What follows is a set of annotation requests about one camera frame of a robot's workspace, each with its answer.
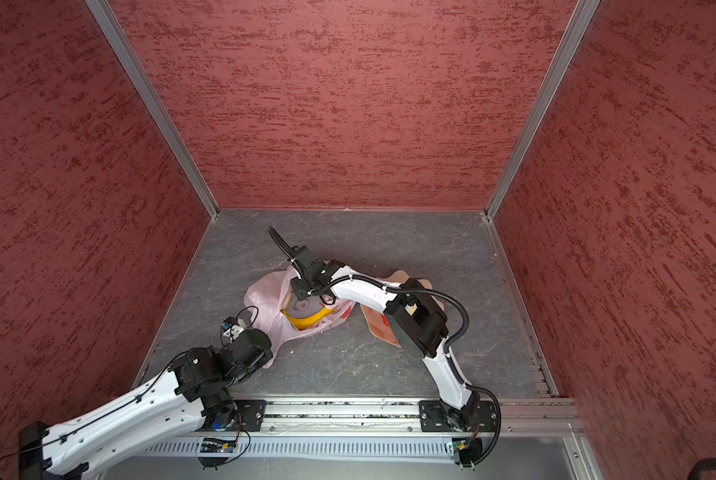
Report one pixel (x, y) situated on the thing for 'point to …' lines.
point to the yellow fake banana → (302, 323)
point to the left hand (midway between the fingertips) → (270, 355)
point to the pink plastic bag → (264, 298)
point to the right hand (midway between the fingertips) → (301, 289)
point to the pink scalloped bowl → (376, 319)
